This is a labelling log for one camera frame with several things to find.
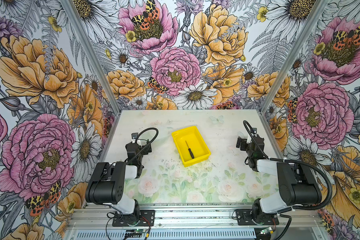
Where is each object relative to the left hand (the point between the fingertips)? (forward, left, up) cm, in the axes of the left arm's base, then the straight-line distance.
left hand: (141, 144), depth 95 cm
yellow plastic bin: (+5, -34, -5) cm, 35 cm away
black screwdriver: (-3, -31, -5) cm, 31 cm away
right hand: (0, -65, +2) cm, 65 cm away
